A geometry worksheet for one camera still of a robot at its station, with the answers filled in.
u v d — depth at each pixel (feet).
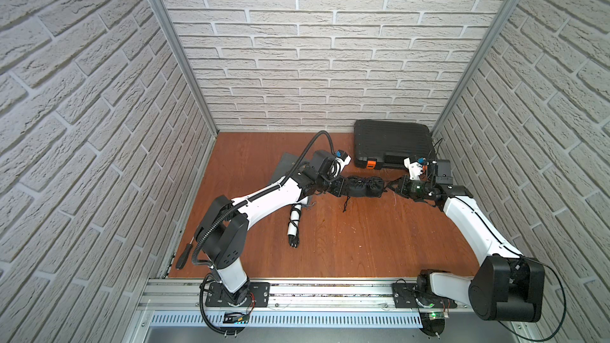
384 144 3.53
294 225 2.79
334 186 2.40
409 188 2.40
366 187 2.71
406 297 2.43
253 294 2.40
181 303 2.39
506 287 1.32
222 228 1.52
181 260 2.58
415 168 2.52
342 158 2.43
